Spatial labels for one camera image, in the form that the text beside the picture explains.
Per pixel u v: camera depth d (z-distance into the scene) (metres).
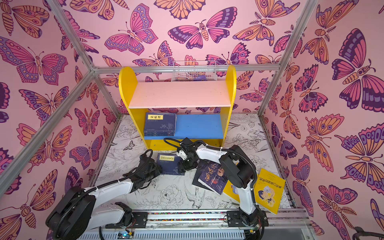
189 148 0.74
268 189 0.82
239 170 0.50
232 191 0.81
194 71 0.92
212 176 0.85
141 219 0.73
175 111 1.23
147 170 0.70
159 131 0.87
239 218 0.65
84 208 0.42
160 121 0.90
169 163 0.93
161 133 0.88
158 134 0.89
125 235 0.73
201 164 0.90
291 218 0.75
